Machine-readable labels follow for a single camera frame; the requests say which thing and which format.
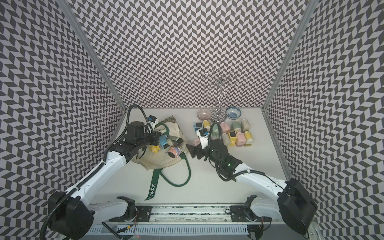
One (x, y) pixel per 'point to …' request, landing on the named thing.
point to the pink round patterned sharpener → (174, 152)
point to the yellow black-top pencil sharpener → (232, 136)
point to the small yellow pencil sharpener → (155, 149)
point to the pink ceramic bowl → (203, 114)
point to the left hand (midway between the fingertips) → (159, 134)
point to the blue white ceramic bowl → (233, 113)
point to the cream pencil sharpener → (245, 125)
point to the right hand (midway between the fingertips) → (193, 143)
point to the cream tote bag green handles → (173, 146)
